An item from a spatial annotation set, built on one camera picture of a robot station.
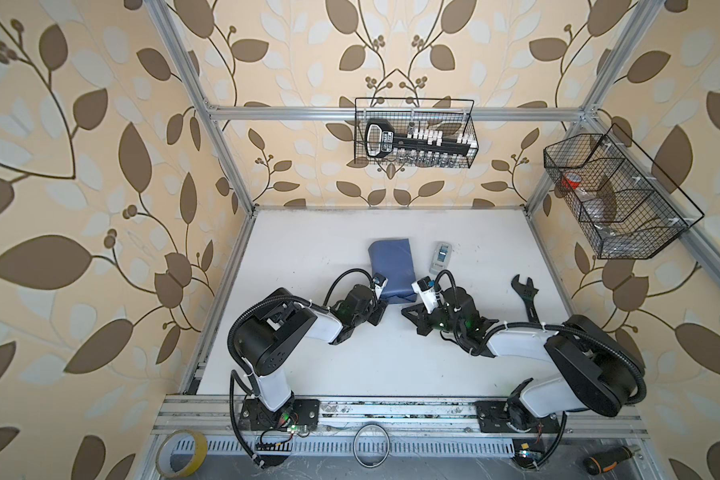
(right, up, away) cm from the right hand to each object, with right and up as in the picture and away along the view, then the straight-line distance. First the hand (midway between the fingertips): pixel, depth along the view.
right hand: (404, 313), depth 86 cm
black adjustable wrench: (+42, +4, +11) cm, 43 cm away
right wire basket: (+54, +30, -12) cm, 63 cm away
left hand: (-6, +4, +8) cm, 10 cm away
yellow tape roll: (-49, -29, -18) cm, 60 cm away
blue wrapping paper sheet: (-2, +15, +16) cm, 22 cm away
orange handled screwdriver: (+43, -28, -20) cm, 55 cm away
